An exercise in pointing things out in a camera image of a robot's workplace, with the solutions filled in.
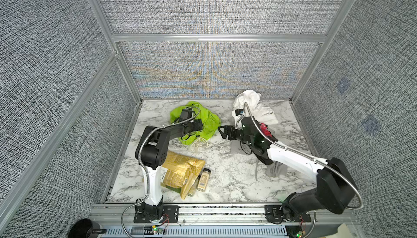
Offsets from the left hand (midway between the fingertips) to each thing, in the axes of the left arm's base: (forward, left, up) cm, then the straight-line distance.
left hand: (195, 124), depth 105 cm
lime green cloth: (-3, -10, +4) cm, 11 cm away
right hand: (-15, -15, +15) cm, 26 cm away
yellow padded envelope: (-33, +7, +4) cm, 34 cm away
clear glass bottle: (-40, +1, +2) cm, 40 cm away
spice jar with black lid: (-38, -4, +2) cm, 38 cm away
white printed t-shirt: (+9, -34, +11) cm, 37 cm away
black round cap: (-54, +41, +8) cm, 68 cm away
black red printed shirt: (-12, -40, +8) cm, 42 cm away
